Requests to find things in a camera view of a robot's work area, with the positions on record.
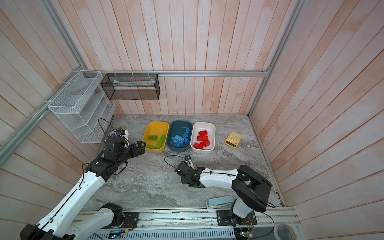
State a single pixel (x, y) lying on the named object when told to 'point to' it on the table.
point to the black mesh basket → (132, 86)
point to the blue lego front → (186, 132)
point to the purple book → (113, 135)
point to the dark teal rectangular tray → (178, 127)
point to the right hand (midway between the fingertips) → (187, 174)
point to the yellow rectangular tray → (155, 128)
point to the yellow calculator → (233, 140)
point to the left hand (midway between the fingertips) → (139, 148)
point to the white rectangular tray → (210, 127)
